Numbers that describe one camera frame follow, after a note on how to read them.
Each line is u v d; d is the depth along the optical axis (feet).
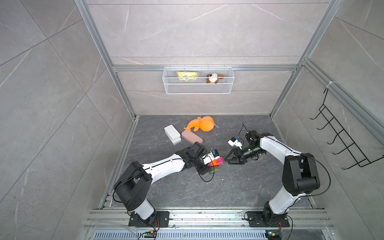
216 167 2.68
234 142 2.67
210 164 2.57
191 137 3.48
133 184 1.53
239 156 2.38
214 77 2.83
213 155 2.39
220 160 2.62
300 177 1.53
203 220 2.45
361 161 1.91
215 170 2.80
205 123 3.50
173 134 3.32
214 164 2.66
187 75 2.74
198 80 2.93
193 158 2.19
